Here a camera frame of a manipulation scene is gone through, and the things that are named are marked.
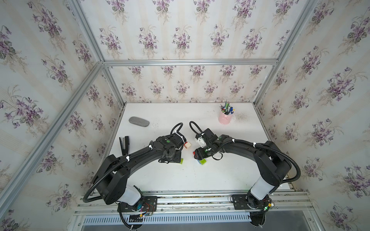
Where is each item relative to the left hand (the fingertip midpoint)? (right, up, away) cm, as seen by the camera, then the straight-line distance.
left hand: (175, 159), depth 83 cm
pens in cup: (+36, +30, +20) cm, 52 cm away
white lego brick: (+8, +7, +10) cm, 14 cm away
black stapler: (-35, +7, +11) cm, 37 cm away
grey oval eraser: (-29, +22, +21) cm, 42 cm away
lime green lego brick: (+4, -3, +5) cm, 7 cm away
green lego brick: (+16, -2, +2) cm, 17 cm away
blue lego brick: (+14, -2, +4) cm, 15 cm away
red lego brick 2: (+12, +2, -1) cm, 12 cm away
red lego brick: (+6, +12, -16) cm, 21 cm away
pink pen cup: (+34, +24, +18) cm, 45 cm away
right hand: (+16, +1, +5) cm, 17 cm away
